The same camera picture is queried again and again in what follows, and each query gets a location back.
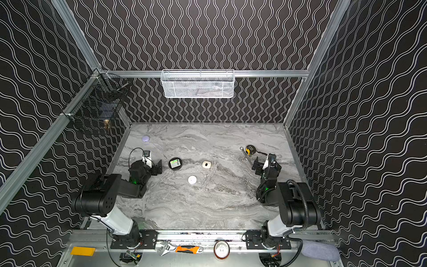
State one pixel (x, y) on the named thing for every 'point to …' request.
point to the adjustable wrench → (166, 248)
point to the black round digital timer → (175, 163)
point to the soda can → (221, 249)
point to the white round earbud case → (192, 179)
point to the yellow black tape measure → (251, 149)
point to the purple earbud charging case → (145, 138)
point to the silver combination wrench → (246, 156)
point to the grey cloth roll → (319, 250)
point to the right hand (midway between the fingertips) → (268, 159)
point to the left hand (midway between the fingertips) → (156, 158)
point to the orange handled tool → (193, 249)
